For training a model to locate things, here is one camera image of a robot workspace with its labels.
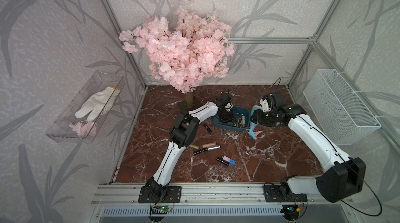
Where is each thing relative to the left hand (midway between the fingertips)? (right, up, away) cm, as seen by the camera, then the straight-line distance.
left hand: (236, 121), depth 97 cm
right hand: (+7, +4, -16) cm, 17 cm away
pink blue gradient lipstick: (-5, -19, -14) cm, 24 cm away
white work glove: (-65, +12, -29) cm, 72 cm away
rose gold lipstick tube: (-1, -2, 0) cm, 2 cm away
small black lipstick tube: (-18, -4, -1) cm, 19 cm away
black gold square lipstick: (+2, -1, 0) cm, 3 cm away
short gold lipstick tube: (-25, -13, -8) cm, 30 cm away
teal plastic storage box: (+4, +5, +8) cm, 11 cm away
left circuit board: (-38, -36, -26) cm, 58 cm away
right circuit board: (+23, -40, -23) cm, 51 cm away
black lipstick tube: (-10, -19, -13) cm, 25 cm away
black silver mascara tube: (-18, -14, -10) cm, 25 cm away
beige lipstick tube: (-17, -12, -8) cm, 23 cm away
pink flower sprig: (-64, +3, -37) cm, 74 cm away
